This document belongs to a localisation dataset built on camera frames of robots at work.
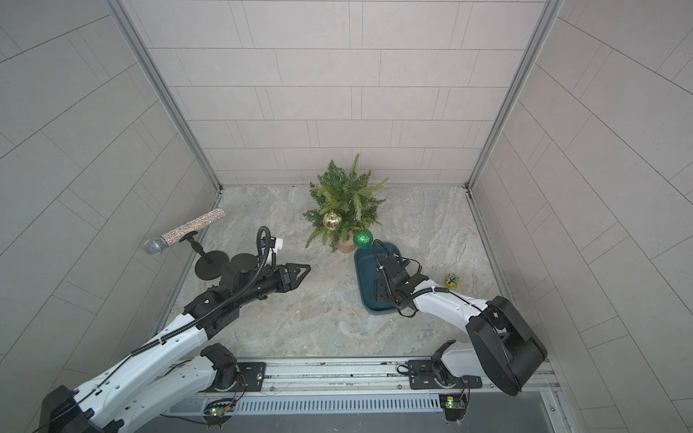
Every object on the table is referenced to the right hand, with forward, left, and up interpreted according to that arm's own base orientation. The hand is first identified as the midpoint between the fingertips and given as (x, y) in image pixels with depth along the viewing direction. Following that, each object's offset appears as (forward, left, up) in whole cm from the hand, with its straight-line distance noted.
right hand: (381, 290), depth 88 cm
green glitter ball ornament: (+4, +5, +26) cm, 27 cm away
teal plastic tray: (+7, +4, 0) cm, 8 cm away
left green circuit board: (-30, +43, +6) cm, 53 cm away
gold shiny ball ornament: (+8, +13, +28) cm, 32 cm away
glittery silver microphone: (+5, +59, +27) cm, 65 cm away
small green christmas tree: (+14, +8, +32) cm, 36 cm away
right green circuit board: (-32, -15, 0) cm, 35 cm away
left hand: (-1, +20, +19) cm, 28 cm away
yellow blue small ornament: (+1, -24, +2) cm, 24 cm away
